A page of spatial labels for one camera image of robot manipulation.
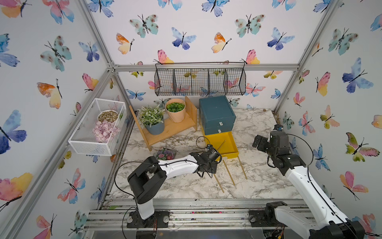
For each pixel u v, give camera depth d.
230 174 0.89
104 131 0.63
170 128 1.02
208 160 0.67
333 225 0.38
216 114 0.89
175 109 0.96
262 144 0.71
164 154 0.96
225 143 1.02
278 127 0.68
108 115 0.71
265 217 0.68
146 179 0.46
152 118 0.86
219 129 0.96
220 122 0.89
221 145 1.01
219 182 0.86
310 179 0.48
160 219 0.74
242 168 0.91
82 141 0.57
